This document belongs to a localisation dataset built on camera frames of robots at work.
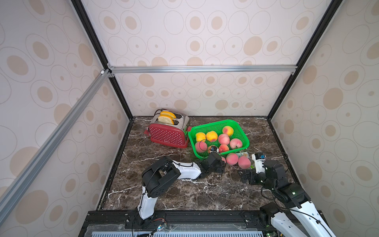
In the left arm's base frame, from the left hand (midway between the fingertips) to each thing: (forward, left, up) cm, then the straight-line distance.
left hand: (225, 165), depth 89 cm
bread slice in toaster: (+27, +36, +17) cm, 48 cm away
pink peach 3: (+4, +1, +1) cm, 4 cm away
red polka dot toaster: (+15, +31, +9) cm, 36 cm away
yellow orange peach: (+25, -4, +3) cm, 26 cm away
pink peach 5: (+1, -11, +2) cm, 11 cm away
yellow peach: (+20, +15, +2) cm, 25 cm away
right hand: (-9, -7, +10) cm, 15 cm away
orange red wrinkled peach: (+11, 0, +2) cm, 11 cm away
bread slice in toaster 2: (+24, +37, +15) cm, 47 cm away
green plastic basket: (+33, +1, -4) cm, 34 cm away
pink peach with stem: (+12, +15, +2) cm, 19 cm away
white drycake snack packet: (+9, -14, -3) cm, 17 cm away
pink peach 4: (+3, -4, +2) cm, 6 cm away
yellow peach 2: (+21, +7, +2) cm, 22 cm away
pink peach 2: (+14, -8, +2) cm, 17 cm away
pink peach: (+18, -1, +2) cm, 18 cm away
